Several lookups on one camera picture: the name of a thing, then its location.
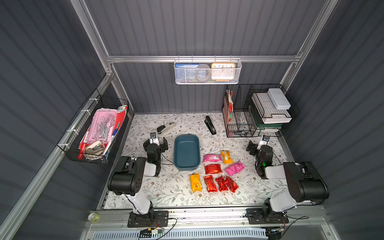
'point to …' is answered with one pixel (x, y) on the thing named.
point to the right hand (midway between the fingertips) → (262, 142)
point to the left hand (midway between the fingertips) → (157, 139)
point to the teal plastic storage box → (187, 152)
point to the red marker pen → (82, 146)
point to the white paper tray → (273, 107)
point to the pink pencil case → (101, 128)
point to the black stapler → (209, 123)
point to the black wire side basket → (97, 152)
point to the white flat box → (279, 98)
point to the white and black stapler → (162, 129)
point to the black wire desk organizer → (251, 110)
